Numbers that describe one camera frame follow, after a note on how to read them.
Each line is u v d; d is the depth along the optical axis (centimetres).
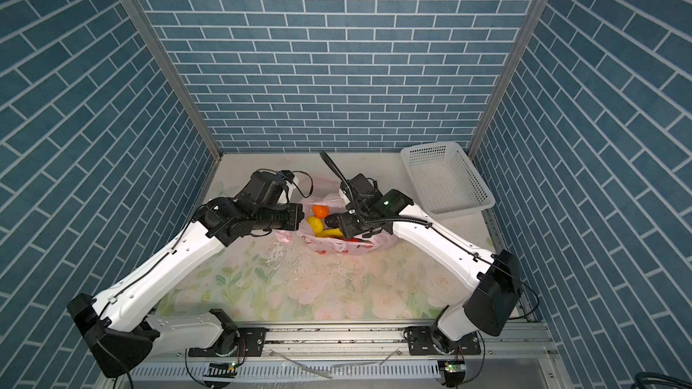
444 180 115
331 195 77
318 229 91
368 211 56
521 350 73
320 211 93
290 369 71
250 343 74
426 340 75
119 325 38
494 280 40
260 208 53
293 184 67
